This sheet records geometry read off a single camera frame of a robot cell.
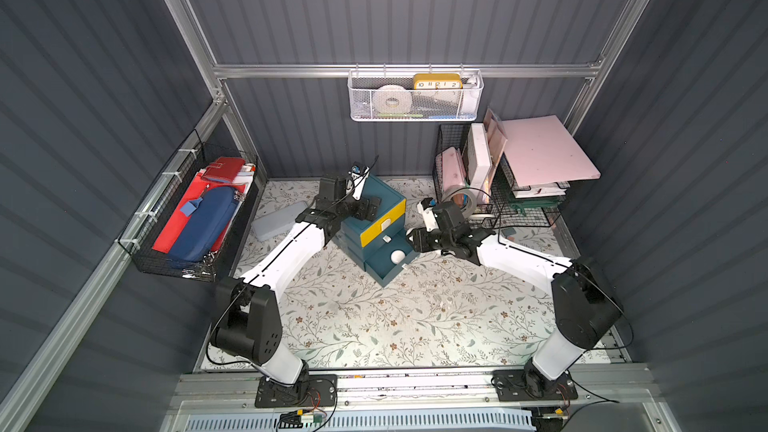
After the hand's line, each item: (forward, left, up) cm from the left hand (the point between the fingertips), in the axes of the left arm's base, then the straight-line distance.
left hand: (368, 194), depth 85 cm
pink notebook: (+21, -28, -10) cm, 36 cm away
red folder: (-14, +45, +7) cm, 48 cm away
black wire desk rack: (+5, -47, -12) cm, 49 cm away
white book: (+11, -34, +3) cm, 36 cm away
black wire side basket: (-23, +46, +13) cm, 53 cm away
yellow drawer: (-8, -4, -3) cm, 10 cm away
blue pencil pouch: (-17, +37, +7) cm, 42 cm away
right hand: (-8, -16, -12) cm, 21 cm away
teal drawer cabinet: (-9, -3, -15) cm, 18 cm away
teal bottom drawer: (-14, -4, -19) cm, 24 cm away
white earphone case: (-8, -9, -21) cm, 24 cm away
